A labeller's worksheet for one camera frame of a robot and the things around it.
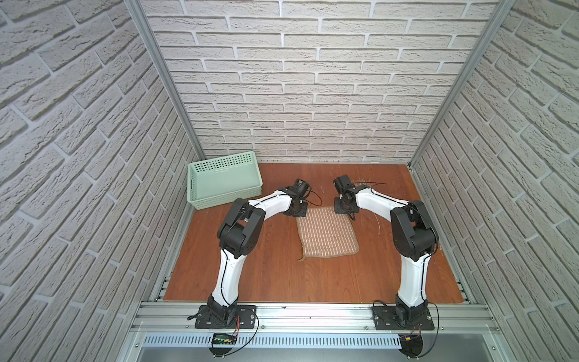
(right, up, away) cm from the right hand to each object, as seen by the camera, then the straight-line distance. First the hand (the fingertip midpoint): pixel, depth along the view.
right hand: (336, 207), depth 100 cm
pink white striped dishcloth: (-6, -10, -5) cm, 13 cm away
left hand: (-18, +1, +1) cm, 18 cm away
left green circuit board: (-42, -40, -29) cm, 64 cm away
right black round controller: (+18, -40, -31) cm, 54 cm away
